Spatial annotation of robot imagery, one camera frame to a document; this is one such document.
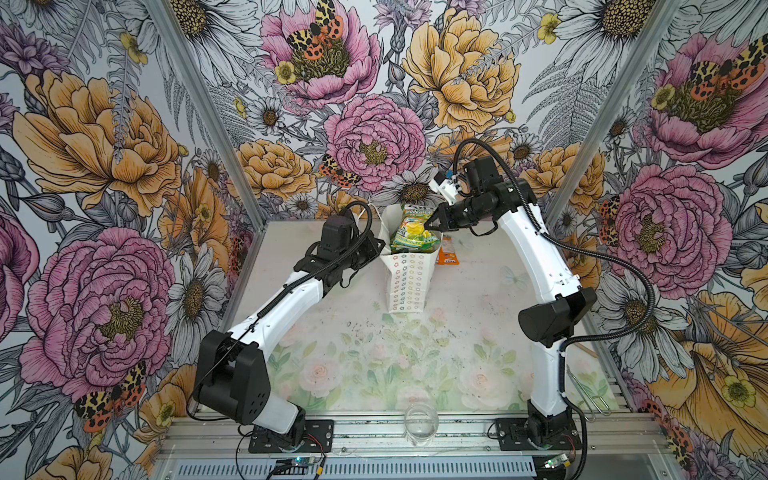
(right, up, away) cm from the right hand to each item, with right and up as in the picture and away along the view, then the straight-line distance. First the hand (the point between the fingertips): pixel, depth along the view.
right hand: (429, 233), depth 77 cm
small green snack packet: (-4, 0, +2) cm, 4 cm away
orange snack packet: (+10, -6, +32) cm, 34 cm away
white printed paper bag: (-5, -12, +8) cm, 15 cm away
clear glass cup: (-2, -48, 0) cm, 49 cm away
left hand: (-11, -4, +5) cm, 13 cm away
